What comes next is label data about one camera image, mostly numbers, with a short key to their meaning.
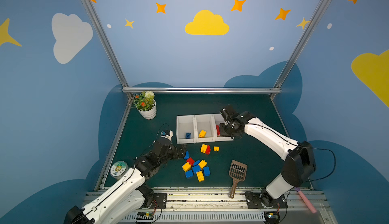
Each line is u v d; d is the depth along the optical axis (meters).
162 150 0.58
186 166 0.84
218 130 0.88
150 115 1.02
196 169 0.83
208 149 0.91
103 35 0.85
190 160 0.87
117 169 0.76
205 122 1.04
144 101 0.96
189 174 0.82
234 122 0.61
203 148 0.91
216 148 0.92
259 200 0.75
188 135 0.96
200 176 0.81
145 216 0.73
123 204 0.56
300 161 0.44
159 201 0.74
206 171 0.82
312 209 0.72
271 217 0.73
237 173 0.84
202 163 0.85
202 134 0.97
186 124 1.07
